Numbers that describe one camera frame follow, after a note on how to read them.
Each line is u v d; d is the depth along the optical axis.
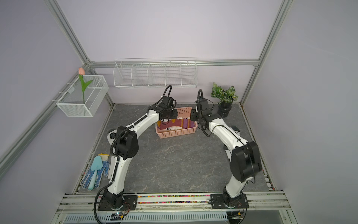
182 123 1.03
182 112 1.12
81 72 0.83
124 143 0.60
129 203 0.74
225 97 0.93
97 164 0.87
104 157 0.91
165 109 0.78
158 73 0.98
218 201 0.74
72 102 0.78
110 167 0.86
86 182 0.81
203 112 0.67
